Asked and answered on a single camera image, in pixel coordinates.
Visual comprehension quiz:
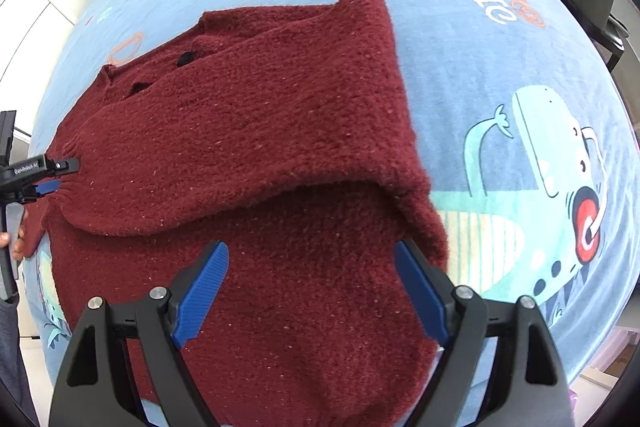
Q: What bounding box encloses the dark red knitted sweater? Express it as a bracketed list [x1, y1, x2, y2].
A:
[24, 0, 447, 426]

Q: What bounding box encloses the person's left hand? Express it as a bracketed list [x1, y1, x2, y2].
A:
[1, 207, 28, 263]

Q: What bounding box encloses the white wardrobe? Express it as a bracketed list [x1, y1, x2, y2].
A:
[0, 0, 89, 132]

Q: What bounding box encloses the blue cartoon bed sheet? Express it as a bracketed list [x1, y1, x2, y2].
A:
[24, 0, 639, 381]

